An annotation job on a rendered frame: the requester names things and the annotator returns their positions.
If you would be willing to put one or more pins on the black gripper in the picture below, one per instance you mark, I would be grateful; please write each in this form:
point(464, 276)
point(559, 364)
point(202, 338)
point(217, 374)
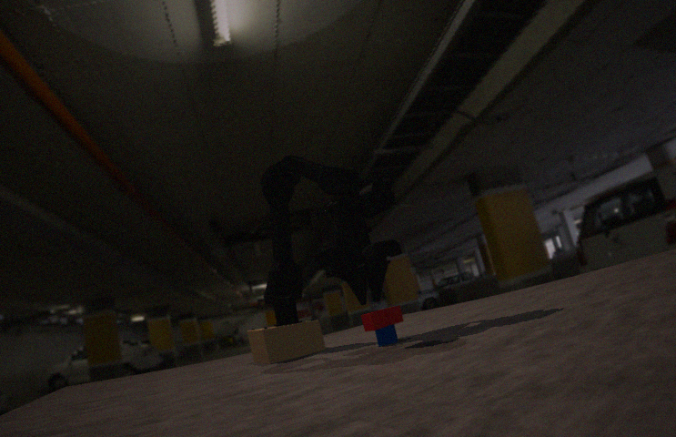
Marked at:
point(372, 255)

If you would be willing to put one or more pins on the blue cube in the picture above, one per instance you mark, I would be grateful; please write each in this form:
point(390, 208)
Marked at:
point(386, 335)

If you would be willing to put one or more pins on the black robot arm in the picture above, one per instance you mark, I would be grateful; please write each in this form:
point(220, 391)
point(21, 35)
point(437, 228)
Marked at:
point(365, 200)

